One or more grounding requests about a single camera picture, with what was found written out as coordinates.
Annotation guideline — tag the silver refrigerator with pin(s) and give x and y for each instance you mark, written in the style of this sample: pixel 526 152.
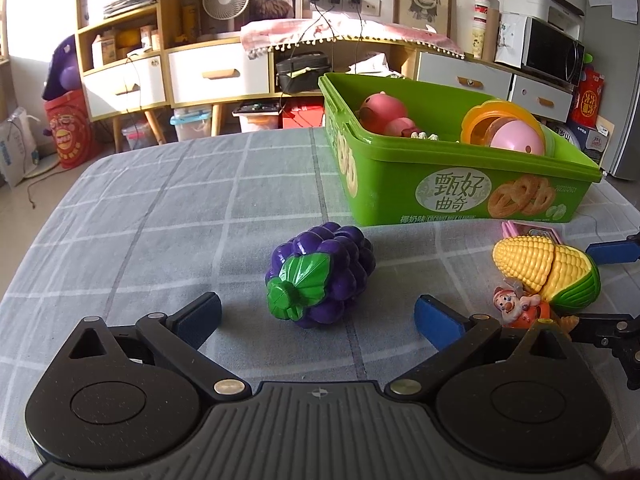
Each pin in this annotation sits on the silver refrigerator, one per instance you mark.
pixel 612 37

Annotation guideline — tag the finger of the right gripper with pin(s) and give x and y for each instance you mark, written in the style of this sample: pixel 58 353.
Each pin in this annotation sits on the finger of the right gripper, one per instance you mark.
pixel 622 251

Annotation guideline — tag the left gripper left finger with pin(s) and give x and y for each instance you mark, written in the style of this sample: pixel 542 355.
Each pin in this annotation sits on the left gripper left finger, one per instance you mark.
pixel 175 341

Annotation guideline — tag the green plastic cookie box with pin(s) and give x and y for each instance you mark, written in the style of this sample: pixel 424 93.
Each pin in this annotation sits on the green plastic cookie box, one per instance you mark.
pixel 391 180

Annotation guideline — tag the wooden tv cabinet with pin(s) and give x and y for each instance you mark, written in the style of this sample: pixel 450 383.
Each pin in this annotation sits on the wooden tv cabinet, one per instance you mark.
pixel 136 63

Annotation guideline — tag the orange toy pumpkin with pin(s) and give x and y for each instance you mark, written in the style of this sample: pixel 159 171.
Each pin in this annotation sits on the orange toy pumpkin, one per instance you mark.
pixel 481 122

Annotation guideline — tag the pink ball toy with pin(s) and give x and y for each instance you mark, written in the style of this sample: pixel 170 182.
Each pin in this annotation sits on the pink ball toy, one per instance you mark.
pixel 518 136

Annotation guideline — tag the red paper bag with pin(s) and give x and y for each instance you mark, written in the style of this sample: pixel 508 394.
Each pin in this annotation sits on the red paper bag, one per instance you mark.
pixel 68 121

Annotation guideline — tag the grey checked tablecloth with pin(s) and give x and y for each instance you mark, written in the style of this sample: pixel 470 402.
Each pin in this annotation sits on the grey checked tablecloth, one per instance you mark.
pixel 152 229

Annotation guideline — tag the small orange figurine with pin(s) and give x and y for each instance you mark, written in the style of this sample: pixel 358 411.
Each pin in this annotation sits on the small orange figurine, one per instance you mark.
pixel 519 312

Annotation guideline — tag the white starfish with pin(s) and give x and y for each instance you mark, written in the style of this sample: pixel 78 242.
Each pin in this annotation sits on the white starfish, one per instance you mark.
pixel 424 136

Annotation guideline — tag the purple toy grapes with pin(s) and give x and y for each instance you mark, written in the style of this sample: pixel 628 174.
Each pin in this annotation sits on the purple toy grapes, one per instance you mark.
pixel 317 276

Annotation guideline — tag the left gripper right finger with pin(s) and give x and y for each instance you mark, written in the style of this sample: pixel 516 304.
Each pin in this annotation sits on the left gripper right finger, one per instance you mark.
pixel 461 343

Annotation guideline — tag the yellow toy corn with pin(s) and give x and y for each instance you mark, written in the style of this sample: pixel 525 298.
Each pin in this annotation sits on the yellow toy corn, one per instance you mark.
pixel 562 275

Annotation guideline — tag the pink lace table runner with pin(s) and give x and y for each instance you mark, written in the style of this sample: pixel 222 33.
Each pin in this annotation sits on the pink lace table runner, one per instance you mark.
pixel 261 37

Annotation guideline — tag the black microwave oven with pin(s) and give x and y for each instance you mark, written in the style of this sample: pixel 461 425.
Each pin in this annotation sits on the black microwave oven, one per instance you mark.
pixel 537 47

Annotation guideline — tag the pink card box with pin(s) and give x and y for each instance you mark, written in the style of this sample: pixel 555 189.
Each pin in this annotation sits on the pink card box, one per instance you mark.
pixel 510 228

